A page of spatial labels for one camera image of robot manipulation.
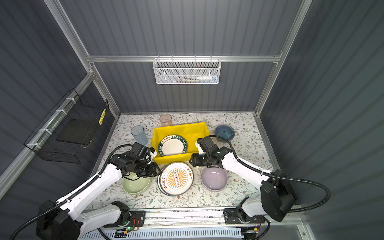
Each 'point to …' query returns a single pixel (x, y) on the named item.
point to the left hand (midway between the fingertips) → (159, 172)
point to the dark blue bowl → (225, 131)
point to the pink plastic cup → (166, 120)
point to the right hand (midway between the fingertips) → (194, 162)
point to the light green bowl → (135, 186)
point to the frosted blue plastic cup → (139, 134)
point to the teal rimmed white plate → (172, 145)
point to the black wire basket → (69, 127)
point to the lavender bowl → (214, 179)
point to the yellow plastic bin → (191, 132)
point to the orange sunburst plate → (176, 178)
